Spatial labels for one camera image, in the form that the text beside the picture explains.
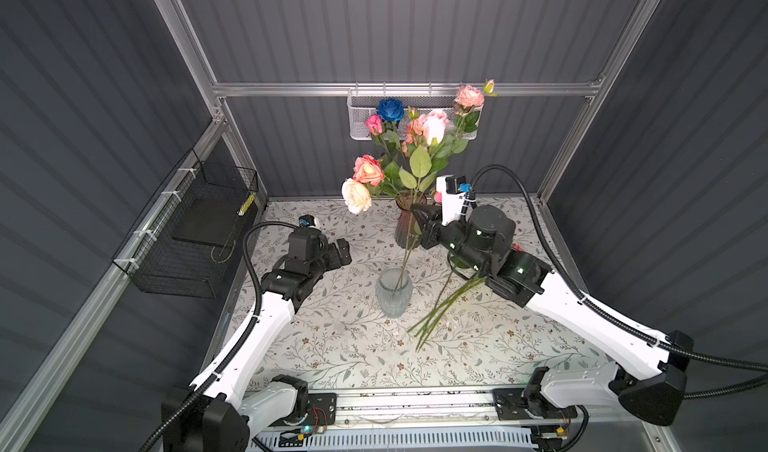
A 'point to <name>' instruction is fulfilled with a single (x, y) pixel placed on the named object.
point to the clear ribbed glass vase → (394, 290)
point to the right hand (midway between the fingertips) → (414, 210)
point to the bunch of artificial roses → (442, 306)
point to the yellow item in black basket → (246, 204)
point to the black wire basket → (182, 244)
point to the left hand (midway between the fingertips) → (333, 247)
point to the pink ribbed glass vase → (404, 202)
